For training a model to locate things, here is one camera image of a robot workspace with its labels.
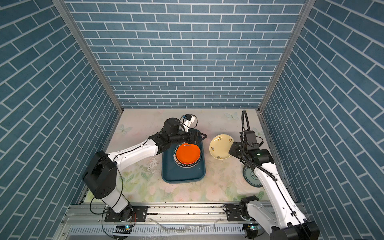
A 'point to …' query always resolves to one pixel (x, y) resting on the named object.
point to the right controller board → (253, 226)
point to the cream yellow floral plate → (220, 145)
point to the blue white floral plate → (251, 177)
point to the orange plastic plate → (188, 153)
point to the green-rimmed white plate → (185, 165)
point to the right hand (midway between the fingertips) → (231, 146)
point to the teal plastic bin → (172, 173)
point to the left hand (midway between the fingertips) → (201, 135)
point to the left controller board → (123, 229)
